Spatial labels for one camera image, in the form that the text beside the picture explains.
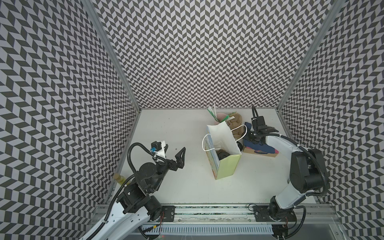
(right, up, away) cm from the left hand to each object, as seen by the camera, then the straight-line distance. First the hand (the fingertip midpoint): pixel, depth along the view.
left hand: (176, 148), depth 67 cm
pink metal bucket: (+24, +15, +34) cm, 44 cm away
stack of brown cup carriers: (+35, +12, +38) cm, 53 cm away
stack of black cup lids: (+37, -4, +31) cm, 49 cm away
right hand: (+39, +1, +27) cm, 47 cm away
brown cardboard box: (+41, -6, +26) cm, 49 cm away
